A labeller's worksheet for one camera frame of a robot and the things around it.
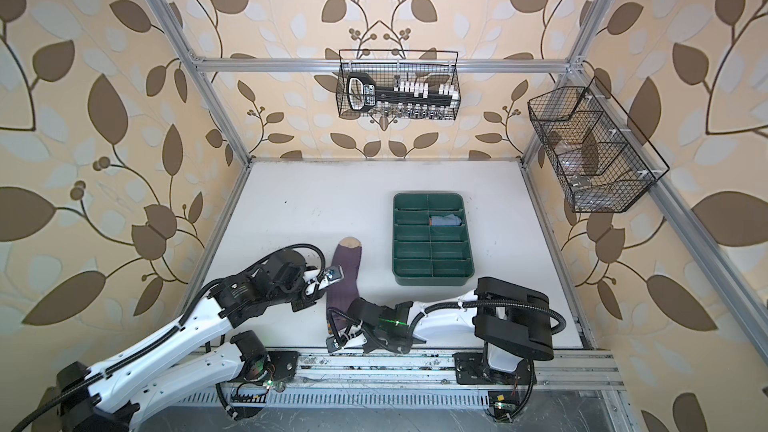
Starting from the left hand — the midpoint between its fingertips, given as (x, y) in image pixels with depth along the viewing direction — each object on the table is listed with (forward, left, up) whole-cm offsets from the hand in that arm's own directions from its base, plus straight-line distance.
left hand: (325, 277), depth 77 cm
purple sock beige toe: (+12, -3, -12) cm, 17 cm away
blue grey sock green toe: (+23, -36, -6) cm, 43 cm away
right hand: (-9, -7, -11) cm, 16 cm away
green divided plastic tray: (+13, -29, -11) cm, 34 cm away
